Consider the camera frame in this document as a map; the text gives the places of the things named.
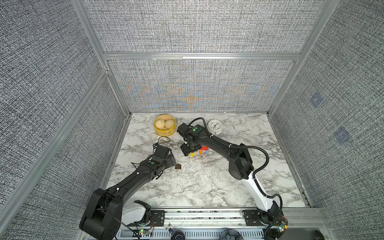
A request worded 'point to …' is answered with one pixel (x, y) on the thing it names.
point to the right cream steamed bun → (169, 123)
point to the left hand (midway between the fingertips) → (168, 161)
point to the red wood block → (204, 148)
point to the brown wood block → (178, 166)
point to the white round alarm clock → (215, 127)
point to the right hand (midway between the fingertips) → (189, 150)
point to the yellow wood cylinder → (192, 154)
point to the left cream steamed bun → (160, 124)
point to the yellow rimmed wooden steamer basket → (165, 132)
